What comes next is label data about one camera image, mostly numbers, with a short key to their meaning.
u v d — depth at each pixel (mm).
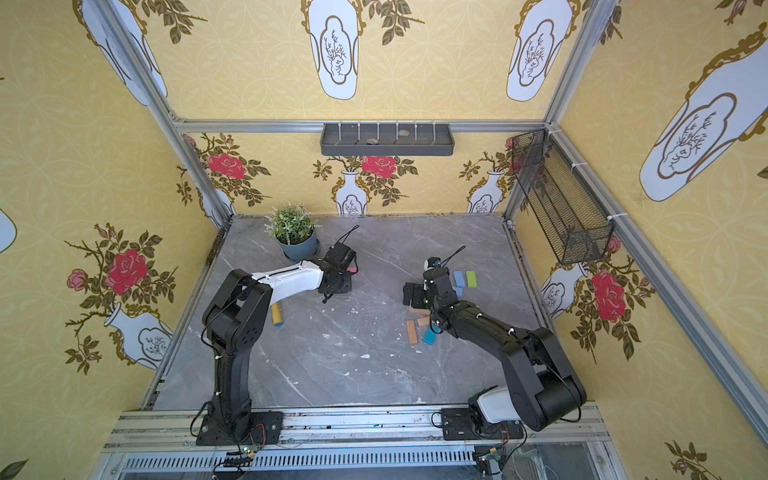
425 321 908
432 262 817
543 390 433
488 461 728
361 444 718
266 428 729
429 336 891
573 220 833
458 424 741
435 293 692
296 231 966
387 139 923
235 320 524
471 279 1004
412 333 898
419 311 878
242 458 718
